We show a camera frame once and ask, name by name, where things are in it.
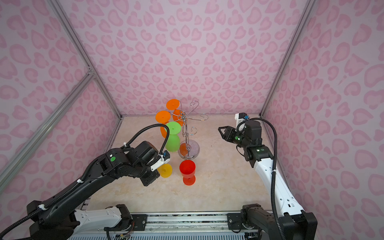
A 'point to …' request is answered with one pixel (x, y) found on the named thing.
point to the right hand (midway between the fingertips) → (222, 128)
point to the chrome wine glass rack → (188, 150)
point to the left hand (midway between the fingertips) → (157, 172)
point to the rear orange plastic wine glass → (173, 104)
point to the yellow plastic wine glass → (165, 170)
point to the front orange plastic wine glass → (163, 117)
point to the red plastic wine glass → (187, 168)
